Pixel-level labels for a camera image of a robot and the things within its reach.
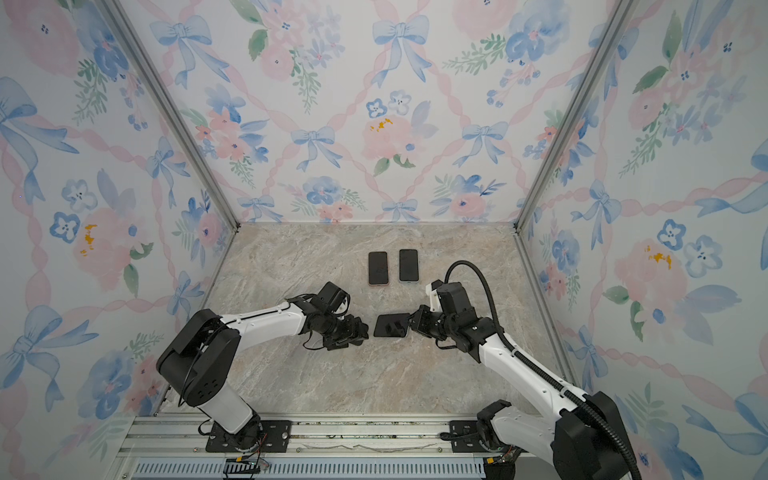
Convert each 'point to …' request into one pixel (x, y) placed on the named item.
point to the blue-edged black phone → (408, 266)
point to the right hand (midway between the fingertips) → (405, 317)
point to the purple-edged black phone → (378, 268)
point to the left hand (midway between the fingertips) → (362, 338)
